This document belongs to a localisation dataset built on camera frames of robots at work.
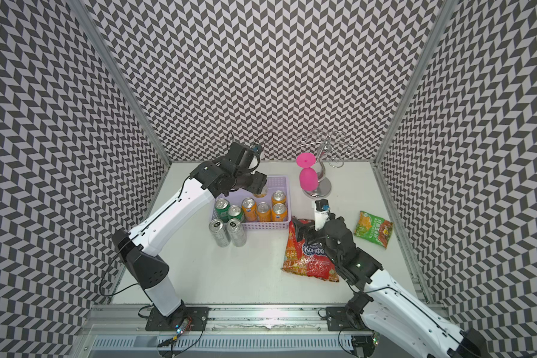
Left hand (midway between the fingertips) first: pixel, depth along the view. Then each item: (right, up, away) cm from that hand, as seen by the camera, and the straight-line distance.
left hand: (256, 180), depth 76 cm
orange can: (-4, -12, +12) cm, 18 cm away
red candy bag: (+20, -30, +4) cm, 36 cm away
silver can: (-14, -19, +4) cm, 24 cm away
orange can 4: (+8, -7, +18) cm, 21 cm away
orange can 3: (+8, -13, +12) cm, 20 cm away
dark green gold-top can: (+3, -4, -6) cm, 8 cm away
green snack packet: (+47, -20, +15) cm, 54 cm away
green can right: (-10, -13, +12) cm, 20 cm away
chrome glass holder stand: (+28, +14, +5) cm, 31 cm away
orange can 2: (+2, -13, +12) cm, 18 cm away
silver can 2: (-8, -19, +4) cm, 21 cm away
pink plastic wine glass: (+20, +2, +13) cm, 24 cm away
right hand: (+17, -14, -1) cm, 22 cm away
